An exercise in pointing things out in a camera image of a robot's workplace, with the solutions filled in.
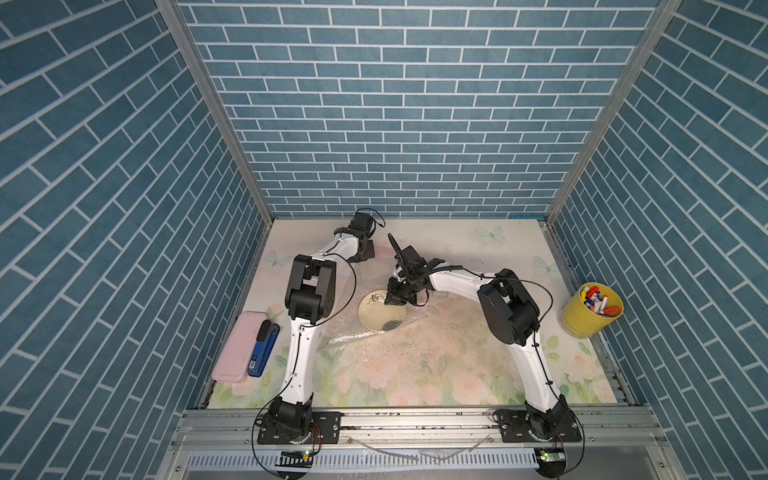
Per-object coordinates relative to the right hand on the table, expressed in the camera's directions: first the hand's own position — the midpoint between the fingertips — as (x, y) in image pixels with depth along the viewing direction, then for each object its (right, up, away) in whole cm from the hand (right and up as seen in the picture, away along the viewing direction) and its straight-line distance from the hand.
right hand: (384, 302), depth 96 cm
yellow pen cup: (+55, -2, -14) cm, 57 cm away
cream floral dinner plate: (-2, -3, -4) cm, 5 cm away
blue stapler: (-35, -11, -11) cm, 38 cm away
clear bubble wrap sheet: (-12, -6, -4) cm, 14 cm away
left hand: (-6, +15, +14) cm, 21 cm away
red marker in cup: (+64, +1, -15) cm, 65 cm away
